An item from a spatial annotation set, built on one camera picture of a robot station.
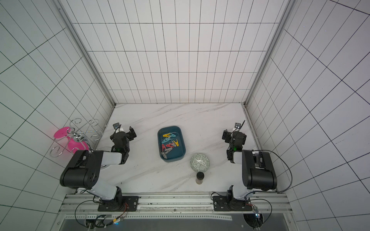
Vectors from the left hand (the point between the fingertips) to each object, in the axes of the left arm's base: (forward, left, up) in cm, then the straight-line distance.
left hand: (124, 130), depth 94 cm
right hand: (+2, -71, +1) cm, 71 cm away
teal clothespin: (-3, -28, -6) cm, 29 cm away
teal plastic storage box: (-12, -36, -7) cm, 38 cm away
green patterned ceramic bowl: (-19, -50, -6) cm, 54 cm away
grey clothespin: (-14, -28, -5) cm, 32 cm away
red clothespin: (-9, -27, -6) cm, 29 cm away
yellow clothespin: (+1, -28, -7) cm, 29 cm away
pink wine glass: (-18, +18, +12) cm, 28 cm away
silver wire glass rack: (-18, +11, +21) cm, 30 cm away
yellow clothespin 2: (-6, -35, -6) cm, 36 cm away
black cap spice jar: (-30, -49, +3) cm, 58 cm away
